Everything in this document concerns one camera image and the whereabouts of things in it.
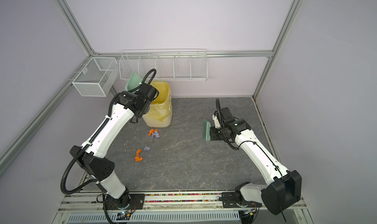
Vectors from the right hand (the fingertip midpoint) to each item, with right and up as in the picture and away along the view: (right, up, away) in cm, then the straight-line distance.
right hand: (213, 135), depth 79 cm
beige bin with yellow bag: (-31, +12, +7) cm, 34 cm away
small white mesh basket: (-76, +35, +18) cm, 86 cm away
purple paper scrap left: (-40, -10, +12) cm, 44 cm away
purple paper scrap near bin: (-36, -2, +18) cm, 40 cm away
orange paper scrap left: (-44, -15, +8) cm, 48 cm away
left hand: (-43, +16, -6) cm, 46 cm away
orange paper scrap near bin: (-40, -1, +20) cm, 44 cm away
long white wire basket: (-27, +45, +20) cm, 56 cm away
